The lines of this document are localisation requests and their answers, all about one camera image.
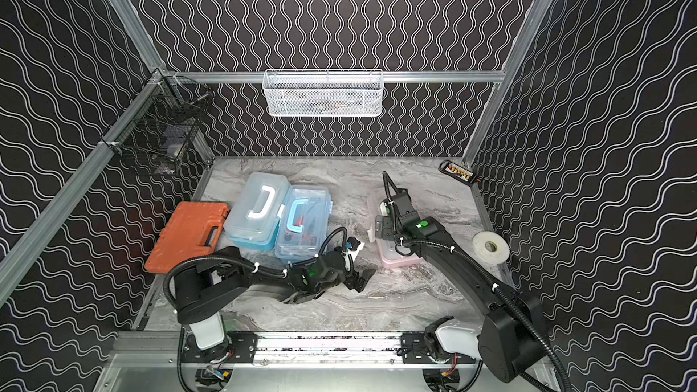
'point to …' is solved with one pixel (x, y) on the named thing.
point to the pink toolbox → (391, 258)
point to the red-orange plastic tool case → (193, 230)
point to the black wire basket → (161, 127)
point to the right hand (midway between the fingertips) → (394, 223)
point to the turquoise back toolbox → (256, 212)
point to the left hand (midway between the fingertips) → (366, 259)
